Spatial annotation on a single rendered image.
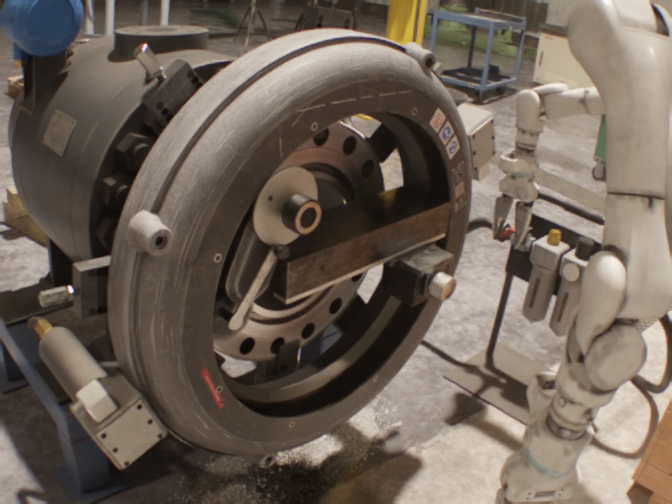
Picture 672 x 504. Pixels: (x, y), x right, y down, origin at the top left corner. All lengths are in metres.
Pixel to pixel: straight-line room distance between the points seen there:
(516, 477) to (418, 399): 1.03
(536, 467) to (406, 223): 0.50
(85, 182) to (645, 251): 0.91
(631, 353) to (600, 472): 1.10
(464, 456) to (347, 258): 0.79
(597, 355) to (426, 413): 1.14
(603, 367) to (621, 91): 0.27
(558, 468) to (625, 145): 0.37
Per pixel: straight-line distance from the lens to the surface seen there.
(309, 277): 0.93
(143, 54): 0.83
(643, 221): 0.61
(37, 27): 1.39
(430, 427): 1.69
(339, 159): 1.11
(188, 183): 0.78
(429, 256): 1.10
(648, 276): 0.62
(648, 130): 0.62
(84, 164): 1.17
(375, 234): 1.01
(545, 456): 0.75
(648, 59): 0.64
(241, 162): 0.80
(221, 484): 1.45
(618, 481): 1.72
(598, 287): 0.60
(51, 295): 0.88
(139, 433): 0.95
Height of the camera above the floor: 1.07
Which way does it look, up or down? 26 degrees down
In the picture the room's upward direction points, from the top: 6 degrees clockwise
